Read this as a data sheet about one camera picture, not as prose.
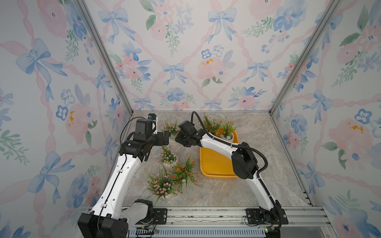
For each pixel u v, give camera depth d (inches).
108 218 14.7
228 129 36.5
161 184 27.1
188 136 28.9
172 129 35.5
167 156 30.9
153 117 25.6
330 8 27.6
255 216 28.8
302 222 46.7
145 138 21.2
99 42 31.6
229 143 23.7
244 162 22.4
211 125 36.6
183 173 29.0
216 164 33.8
